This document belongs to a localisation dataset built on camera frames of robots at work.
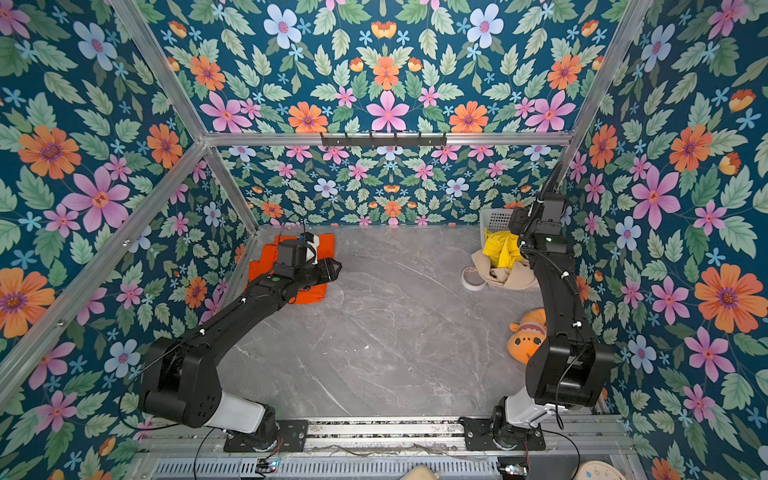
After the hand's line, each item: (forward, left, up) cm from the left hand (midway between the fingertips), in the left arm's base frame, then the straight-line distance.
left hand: (339, 258), depth 85 cm
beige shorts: (-6, -53, -6) cm, 54 cm away
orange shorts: (+13, +30, -18) cm, 37 cm away
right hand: (+3, -55, +12) cm, 56 cm away
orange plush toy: (-22, -52, -11) cm, 58 cm away
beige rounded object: (-51, -19, -15) cm, 56 cm away
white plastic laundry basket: (+26, -56, -14) cm, 63 cm away
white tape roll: (+3, -43, -19) cm, 47 cm away
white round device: (-53, -60, -17) cm, 82 cm away
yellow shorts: (+4, -50, -4) cm, 50 cm away
